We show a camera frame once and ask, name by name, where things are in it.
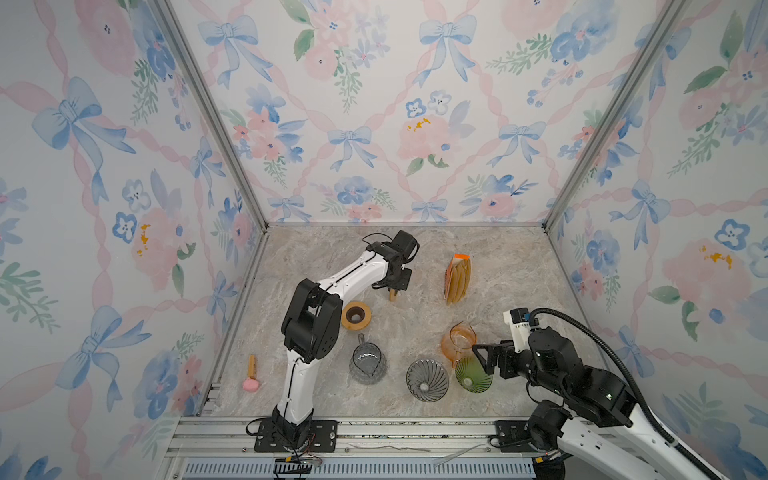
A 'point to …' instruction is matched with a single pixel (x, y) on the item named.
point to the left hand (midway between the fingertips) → (399, 279)
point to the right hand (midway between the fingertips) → (485, 345)
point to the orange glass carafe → (458, 341)
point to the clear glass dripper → (427, 380)
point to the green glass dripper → (472, 375)
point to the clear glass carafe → (367, 363)
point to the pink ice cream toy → (251, 384)
